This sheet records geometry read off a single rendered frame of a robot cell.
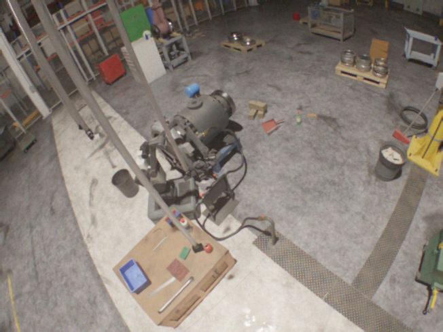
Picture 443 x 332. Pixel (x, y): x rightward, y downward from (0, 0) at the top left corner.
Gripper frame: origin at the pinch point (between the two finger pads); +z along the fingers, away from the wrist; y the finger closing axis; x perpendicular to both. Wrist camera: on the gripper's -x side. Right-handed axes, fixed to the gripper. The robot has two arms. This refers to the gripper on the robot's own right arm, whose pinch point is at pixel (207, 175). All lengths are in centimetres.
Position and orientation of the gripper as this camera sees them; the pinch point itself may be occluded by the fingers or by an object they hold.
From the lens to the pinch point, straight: 229.1
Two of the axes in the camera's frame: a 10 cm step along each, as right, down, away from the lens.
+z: 6.6, 4.4, 6.1
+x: -7.4, 5.3, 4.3
